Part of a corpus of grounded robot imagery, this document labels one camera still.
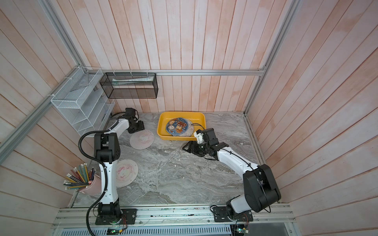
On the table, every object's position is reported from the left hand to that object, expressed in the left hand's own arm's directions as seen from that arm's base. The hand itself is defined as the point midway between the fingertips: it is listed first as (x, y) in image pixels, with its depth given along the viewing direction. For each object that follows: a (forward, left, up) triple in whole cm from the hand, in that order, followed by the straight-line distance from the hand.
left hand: (142, 129), depth 109 cm
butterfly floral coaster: (-1, -37, +1) cm, 37 cm away
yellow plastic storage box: (+10, -43, +1) cm, 44 cm away
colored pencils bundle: (-41, +23, +10) cm, 48 cm away
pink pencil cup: (-45, +14, +8) cm, 48 cm away
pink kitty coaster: (-9, -1, -1) cm, 9 cm away
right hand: (-23, -34, +12) cm, 43 cm away
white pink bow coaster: (-33, +3, -1) cm, 33 cm away
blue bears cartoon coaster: (+1, -29, +2) cm, 29 cm away
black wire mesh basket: (+24, +8, +23) cm, 34 cm away
